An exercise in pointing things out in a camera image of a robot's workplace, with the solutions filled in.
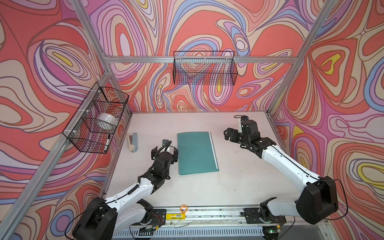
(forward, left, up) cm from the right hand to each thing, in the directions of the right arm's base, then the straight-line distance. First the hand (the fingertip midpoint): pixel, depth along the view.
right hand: (231, 136), depth 85 cm
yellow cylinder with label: (-36, +29, -15) cm, 49 cm away
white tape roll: (+2, +64, +17) cm, 66 cm away
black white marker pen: (-7, +64, +10) cm, 65 cm away
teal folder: (-1, +20, -16) cm, 26 cm away
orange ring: (-33, +29, -16) cm, 47 cm away
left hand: (-3, +37, -3) cm, 37 cm away
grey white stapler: (+8, +63, -14) cm, 65 cm away
